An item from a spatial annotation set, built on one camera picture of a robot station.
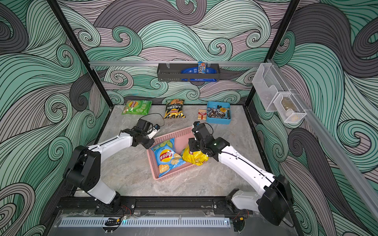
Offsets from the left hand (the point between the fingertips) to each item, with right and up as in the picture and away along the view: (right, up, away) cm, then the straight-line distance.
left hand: (149, 137), depth 92 cm
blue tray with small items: (+50, +17, +22) cm, 57 cm away
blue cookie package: (+29, +43, 0) cm, 53 cm away
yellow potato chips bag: (+30, -9, -12) cm, 34 cm away
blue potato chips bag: (+13, -11, -9) cm, 19 cm away
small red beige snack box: (+37, +16, +21) cm, 45 cm away
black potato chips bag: (+15, +19, +18) cm, 30 cm away
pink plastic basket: (+21, 0, +6) cm, 22 cm away
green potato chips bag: (-14, +21, +19) cm, 31 cm away
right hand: (+29, 0, -12) cm, 31 cm away
